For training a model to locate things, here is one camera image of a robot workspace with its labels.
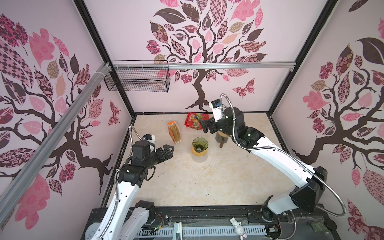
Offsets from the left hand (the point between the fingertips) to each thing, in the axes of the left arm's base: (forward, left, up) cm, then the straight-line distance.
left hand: (168, 152), depth 75 cm
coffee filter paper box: (+24, 0, -14) cm, 28 cm away
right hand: (+13, -20, +15) cm, 28 cm away
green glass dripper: (+11, -17, -9) cm, 22 cm away
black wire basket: (+49, +23, +14) cm, 56 cm away
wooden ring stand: (+5, -16, -11) cm, 20 cm away
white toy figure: (-31, -34, -16) cm, 49 cm away
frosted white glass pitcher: (+6, -17, -19) cm, 27 cm away
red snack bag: (+39, -12, -16) cm, 44 cm away
